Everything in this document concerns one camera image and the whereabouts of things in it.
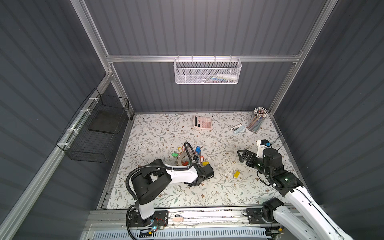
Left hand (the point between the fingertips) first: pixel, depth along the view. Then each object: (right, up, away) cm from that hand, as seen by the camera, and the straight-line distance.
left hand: (186, 174), depth 89 cm
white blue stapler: (+36, +27, +20) cm, 50 cm away
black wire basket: (-45, +24, -17) cm, 54 cm away
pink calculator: (+12, +32, +23) cm, 41 cm away
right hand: (+32, +14, -11) cm, 36 cm away
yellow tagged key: (+30, 0, 0) cm, 30 cm away
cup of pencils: (+48, +37, +8) cm, 61 cm away
